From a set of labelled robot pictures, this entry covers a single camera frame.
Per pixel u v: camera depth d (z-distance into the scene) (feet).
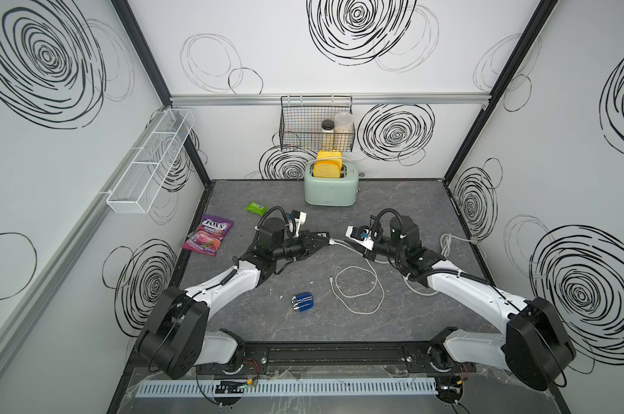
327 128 2.77
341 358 2.47
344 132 2.77
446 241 3.11
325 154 3.27
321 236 3.24
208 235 3.23
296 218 2.51
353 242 2.22
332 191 3.51
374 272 3.02
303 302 2.70
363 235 2.12
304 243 2.32
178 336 1.36
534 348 1.33
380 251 2.28
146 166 2.47
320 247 2.48
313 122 2.92
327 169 3.17
